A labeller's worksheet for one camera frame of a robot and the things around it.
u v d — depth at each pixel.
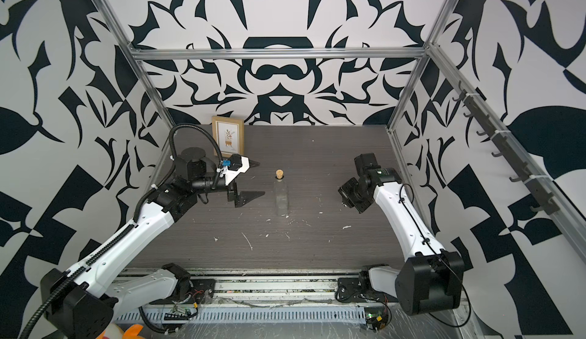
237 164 0.55
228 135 1.05
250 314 0.71
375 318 0.71
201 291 0.73
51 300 0.36
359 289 0.74
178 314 0.73
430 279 0.40
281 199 0.89
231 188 0.60
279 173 0.71
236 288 0.76
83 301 0.37
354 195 0.68
